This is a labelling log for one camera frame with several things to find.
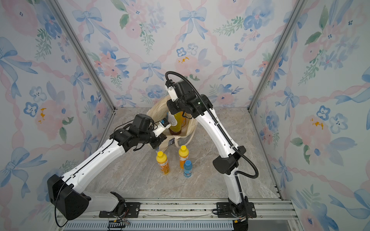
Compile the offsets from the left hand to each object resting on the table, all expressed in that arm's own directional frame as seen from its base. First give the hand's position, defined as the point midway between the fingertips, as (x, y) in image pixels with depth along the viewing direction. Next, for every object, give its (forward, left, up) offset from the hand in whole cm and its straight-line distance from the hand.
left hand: (165, 135), depth 77 cm
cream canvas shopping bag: (+20, +6, -2) cm, 21 cm away
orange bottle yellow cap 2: (-9, -10, -3) cm, 14 cm away
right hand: (+12, -4, +13) cm, 18 cm away
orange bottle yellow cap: (-12, +1, -3) cm, 12 cm away
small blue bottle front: (-14, -12, -11) cm, 21 cm away
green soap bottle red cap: (+6, -8, +7) cm, 12 cm away
